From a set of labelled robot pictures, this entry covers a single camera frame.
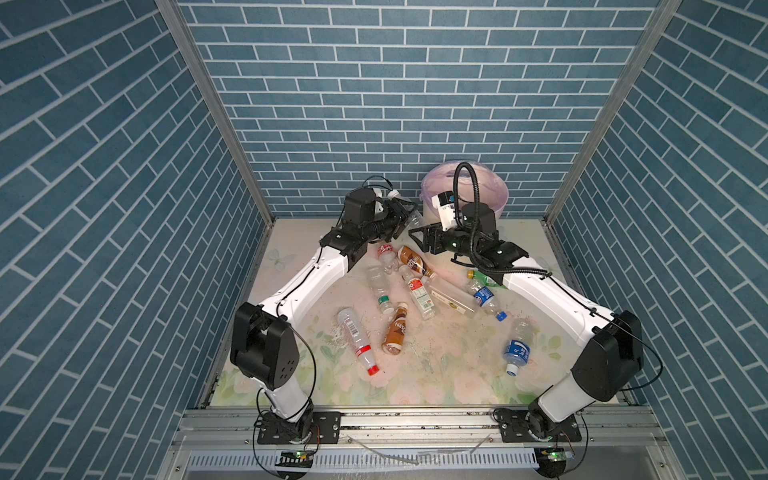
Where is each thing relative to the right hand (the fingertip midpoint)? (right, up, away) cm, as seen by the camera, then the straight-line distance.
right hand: (415, 226), depth 78 cm
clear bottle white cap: (-1, +1, -3) cm, 3 cm away
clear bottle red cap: (-16, -32, +7) cm, 37 cm away
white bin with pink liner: (+26, +13, +17) cm, 33 cm away
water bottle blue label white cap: (+29, -34, +4) cm, 45 cm away
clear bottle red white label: (+2, -20, +15) cm, 26 cm away
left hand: (+1, +4, -1) cm, 4 cm away
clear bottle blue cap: (+23, -22, +15) cm, 35 cm away
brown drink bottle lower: (-6, -32, +6) cm, 33 cm away
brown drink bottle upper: (+2, -11, +24) cm, 27 cm away
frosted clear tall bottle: (+14, -22, +16) cm, 30 cm away
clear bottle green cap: (-11, -17, +23) cm, 31 cm away
